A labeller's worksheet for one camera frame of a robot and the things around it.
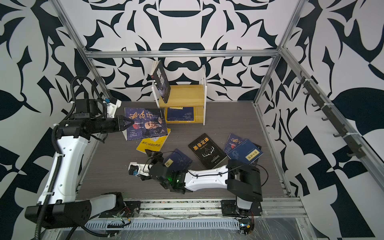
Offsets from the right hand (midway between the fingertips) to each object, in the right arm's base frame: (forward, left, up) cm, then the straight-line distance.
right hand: (145, 154), depth 71 cm
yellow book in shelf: (+32, -13, -17) cm, 38 cm away
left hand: (+12, +6, +12) cm, 18 cm away
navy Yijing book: (+5, -13, -20) cm, 24 cm away
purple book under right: (+18, -48, -20) cm, 55 cm away
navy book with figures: (+41, -13, -19) cm, 46 cm away
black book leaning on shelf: (+40, -4, +14) cm, 43 cm away
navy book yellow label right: (+10, -54, -20) cm, 59 cm away
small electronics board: (-26, -47, -22) cm, 58 cm away
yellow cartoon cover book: (+16, +2, -19) cm, 25 cm away
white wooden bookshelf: (+34, -19, -1) cm, 39 cm away
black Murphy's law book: (+10, -31, -19) cm, 38 cm away
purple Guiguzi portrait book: (+14, -1, +6) cm, 15 cm away
